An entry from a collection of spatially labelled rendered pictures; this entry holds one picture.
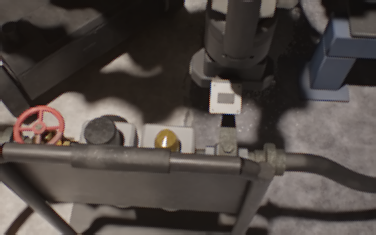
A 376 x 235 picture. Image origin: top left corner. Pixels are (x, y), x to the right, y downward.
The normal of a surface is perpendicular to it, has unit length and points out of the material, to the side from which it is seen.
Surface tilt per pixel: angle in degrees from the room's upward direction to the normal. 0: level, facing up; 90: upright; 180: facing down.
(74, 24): 0
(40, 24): 0
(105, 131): 0
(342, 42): 90
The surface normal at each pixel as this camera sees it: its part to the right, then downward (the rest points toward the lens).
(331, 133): 0.00, -0.46
